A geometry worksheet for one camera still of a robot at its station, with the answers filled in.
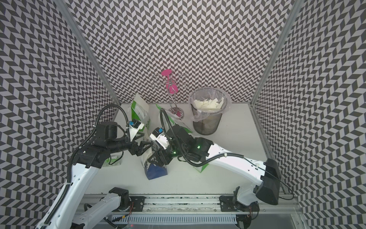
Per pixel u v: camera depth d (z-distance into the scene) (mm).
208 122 857
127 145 570
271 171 412
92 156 445
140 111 893
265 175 398
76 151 464
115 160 566
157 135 559
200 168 794
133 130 581
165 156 552
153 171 757
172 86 1015
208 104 934
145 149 615
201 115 800
